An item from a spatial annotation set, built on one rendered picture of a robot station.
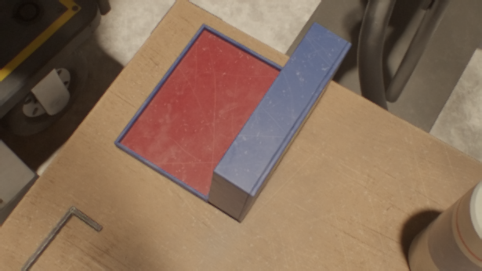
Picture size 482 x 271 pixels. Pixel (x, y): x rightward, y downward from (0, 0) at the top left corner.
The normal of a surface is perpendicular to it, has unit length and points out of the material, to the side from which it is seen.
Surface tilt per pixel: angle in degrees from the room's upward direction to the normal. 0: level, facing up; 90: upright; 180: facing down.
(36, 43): 0
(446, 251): 90
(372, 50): 46
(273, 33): 0
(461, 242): 90
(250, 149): 6
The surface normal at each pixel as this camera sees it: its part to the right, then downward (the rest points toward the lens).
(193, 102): 0.00, -0.37
